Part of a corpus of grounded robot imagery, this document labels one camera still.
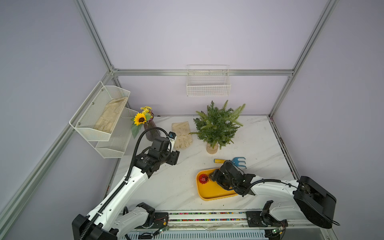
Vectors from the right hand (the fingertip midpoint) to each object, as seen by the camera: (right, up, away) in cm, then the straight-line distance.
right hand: (212, 179), depth 86 cm
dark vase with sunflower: (-40, +36, 0) cm, 53 cm away
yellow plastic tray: (-3, -4, -5) cm, 7 cm away
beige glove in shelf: (-57, +35, -7) cm, 68 cm away
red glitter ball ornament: (-6, +2, -4) cm, 7 cm away
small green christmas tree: (+1, +31, -13) cm, 33 cm away
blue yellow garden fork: (+16, +9, +8) cm, 19 cm away
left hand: (-23, +16, -8) cm, 29 cm away
